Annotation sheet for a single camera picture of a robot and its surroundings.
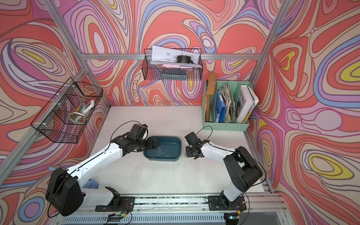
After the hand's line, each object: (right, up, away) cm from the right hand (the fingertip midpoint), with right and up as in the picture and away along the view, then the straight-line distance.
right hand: (192, 155), depth 92 cm
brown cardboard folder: (+10, +41, -9) cm, 43 cm away
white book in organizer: (+36, +37, -3) cm, 52 cm away
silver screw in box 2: (-21, +1, -1) cm, 21 cm away
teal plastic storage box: (-15, +4, +2) cm, 15 cm away
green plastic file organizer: (+24, +33, +2) cm, 41 cm away
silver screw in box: (-16, 0, -1) cm, 16 cm away
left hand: (-22, +9, -9) cm, 25 cm away
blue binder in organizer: (+20, +27, +4) cm, 34 cm away
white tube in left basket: (-56, +30, -18) cm, 66 cm away
